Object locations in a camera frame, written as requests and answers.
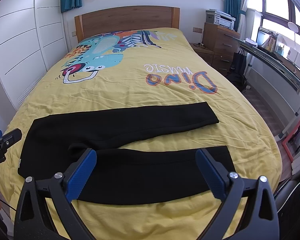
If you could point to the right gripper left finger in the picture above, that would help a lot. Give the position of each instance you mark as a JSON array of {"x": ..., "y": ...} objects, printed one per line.
[{"x": 33, "y": 219}]

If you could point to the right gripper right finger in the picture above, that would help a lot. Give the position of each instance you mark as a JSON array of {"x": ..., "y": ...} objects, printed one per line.
[{"x": 259, "y": 219}]

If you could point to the black pants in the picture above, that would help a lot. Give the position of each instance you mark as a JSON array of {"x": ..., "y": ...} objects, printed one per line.
[{"x": 120, "y": 176}]

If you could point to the white wardrobe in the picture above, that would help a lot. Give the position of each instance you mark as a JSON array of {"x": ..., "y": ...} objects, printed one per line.
[{"x": 32, "y": 40}]

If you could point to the yellow dinosaur bedspread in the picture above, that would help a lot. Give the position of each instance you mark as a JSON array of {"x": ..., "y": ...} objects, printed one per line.
[{"x": 158, "y": 68}]

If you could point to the wooden headboard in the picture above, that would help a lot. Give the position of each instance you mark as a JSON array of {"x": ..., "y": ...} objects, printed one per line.
[{"x": 126, "y": 19}]

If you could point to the glass top desk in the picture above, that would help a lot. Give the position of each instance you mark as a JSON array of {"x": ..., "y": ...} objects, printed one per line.
[{"x": 274, "y": 64}]

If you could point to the black bag on floor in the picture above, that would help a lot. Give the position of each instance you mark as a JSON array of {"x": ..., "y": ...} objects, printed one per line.
[{"x": 237, "y": 69}]

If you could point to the wooden nightstand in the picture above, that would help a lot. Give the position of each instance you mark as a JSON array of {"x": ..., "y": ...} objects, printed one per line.
[{"x": 206, "y": 54}]

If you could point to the wooden chest of drawers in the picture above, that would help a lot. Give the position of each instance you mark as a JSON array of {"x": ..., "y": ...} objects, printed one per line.
[{"x": 222, "y": 41}]

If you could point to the round white desk lamp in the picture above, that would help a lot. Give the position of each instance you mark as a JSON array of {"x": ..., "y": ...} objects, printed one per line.
[{"x": 293, "y": 27}]

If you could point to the white printer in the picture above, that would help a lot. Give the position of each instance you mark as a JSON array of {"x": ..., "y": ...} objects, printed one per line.
[{"x": 220, "y": 18}]

